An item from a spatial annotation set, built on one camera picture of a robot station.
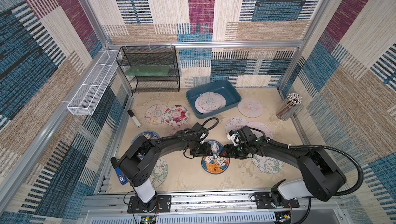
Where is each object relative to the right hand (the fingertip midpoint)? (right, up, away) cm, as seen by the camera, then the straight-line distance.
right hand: (228, 159), depth 86 cm
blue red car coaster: (-46, +11, +10) cm, 49 cm away
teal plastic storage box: (+4, +43, +33) cm, 54 cm away
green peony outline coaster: (-37, -6, -3) cm, 38 cm away
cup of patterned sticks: (+37, +29, +8) cm, 48 cm away
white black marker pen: (-56, +19, +13) cm, 61 cm away
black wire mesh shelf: (-50, +56, +22) cm, 78 cm away
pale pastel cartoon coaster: (-47, +24, +22) cm, 57 cm away
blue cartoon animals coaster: (-8, -2, -2) cm, 8 cm away
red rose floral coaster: (-32, +23, +20) cm, 44 cm away
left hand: (-10, +2, +1) cm, 10 cm away
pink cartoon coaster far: (+20, +28, +24) cm, 42 cm away
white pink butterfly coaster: (+7, +18, +16) cm, 25 cm away
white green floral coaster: (+21, -3, -1) cm, 21 cm away
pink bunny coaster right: (+22, +16, +14) cm, 31 cm away
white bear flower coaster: (-7, +32, +25) cm, 41 cm away
